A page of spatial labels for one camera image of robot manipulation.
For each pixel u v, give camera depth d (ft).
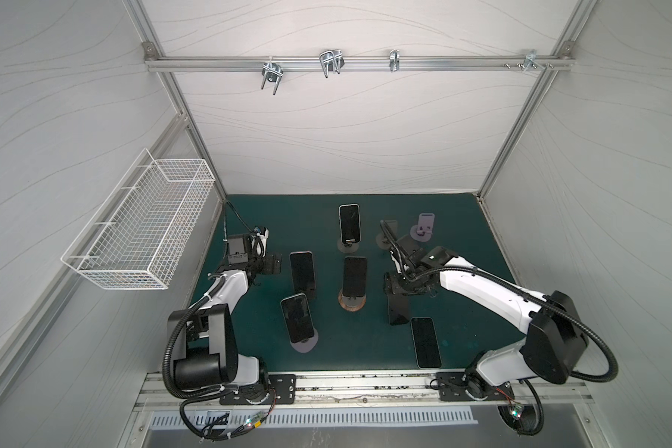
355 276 2.69
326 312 3.04
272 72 2.61
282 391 2.41
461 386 2.39
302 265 2.76
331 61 2.51
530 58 2.51
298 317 3.03
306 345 2.69
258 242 2.57
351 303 2.93
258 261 2.57
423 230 3.42
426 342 2.69
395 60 2.55
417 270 1.94
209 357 1.40
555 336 1.38
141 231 2.26
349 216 3.14
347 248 3.42
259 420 2.26
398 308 3.22
